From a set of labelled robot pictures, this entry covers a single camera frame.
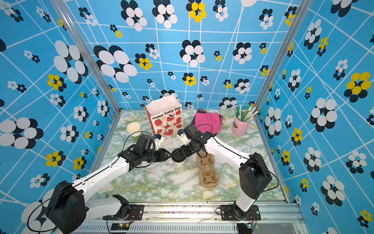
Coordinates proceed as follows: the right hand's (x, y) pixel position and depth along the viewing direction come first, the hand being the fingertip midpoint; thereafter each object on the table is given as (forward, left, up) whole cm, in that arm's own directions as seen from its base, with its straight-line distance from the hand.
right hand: (184, 151), depth 84 cm
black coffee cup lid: (-3, +4, 0) cm, 5 cm away
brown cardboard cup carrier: (-11, -14, -7) cm, 19 cm away
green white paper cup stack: (+14, +32, +4) cm, 35 cm away
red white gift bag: (+18, +11, +13) cm, 25 cm away
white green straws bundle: (+23, -40, +6) cm, 46 cm away
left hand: (-3, +7, +2) cm, 8 cm away
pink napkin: (+28, -14, -6) cm, 32 cm away
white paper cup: (-5, +3, -7) cm, 9 cm away
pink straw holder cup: (+20, -37, -3) cm, 42 cm away
